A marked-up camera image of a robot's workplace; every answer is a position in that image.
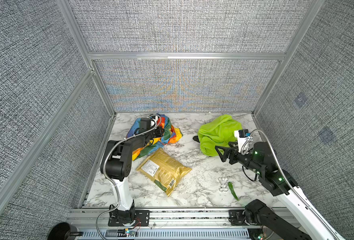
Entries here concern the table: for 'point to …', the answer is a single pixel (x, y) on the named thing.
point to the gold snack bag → (165, 169)
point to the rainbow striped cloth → (171, 134)
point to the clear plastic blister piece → (223, 181)
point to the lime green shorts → (219, 131)
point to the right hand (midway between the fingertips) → (221, 144)
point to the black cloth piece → (196, 138)
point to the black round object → (64, 231)
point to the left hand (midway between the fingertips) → (162, 129)
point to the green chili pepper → (230, 185)
